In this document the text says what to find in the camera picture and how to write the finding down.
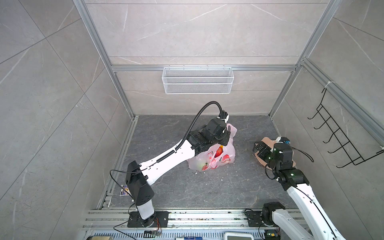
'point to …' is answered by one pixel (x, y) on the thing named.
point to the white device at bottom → (238, 236)
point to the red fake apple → (219, 152)
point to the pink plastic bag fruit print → (206, 161)
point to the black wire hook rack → (346, 149)
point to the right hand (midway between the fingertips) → (259, 145)
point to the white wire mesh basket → (197, 80)
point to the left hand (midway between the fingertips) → (227, 129)
